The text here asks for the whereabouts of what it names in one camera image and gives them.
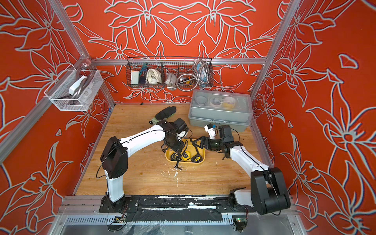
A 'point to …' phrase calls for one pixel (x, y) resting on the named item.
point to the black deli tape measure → (197, 158)
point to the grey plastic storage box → (220, 108)
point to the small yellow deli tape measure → (186, 154)
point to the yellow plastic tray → (190, 153)
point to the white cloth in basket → (153, 76)
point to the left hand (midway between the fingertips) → (179, 147)
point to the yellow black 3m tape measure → (175, 156)
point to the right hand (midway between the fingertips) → (195, 144)
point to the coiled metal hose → (188, 82)
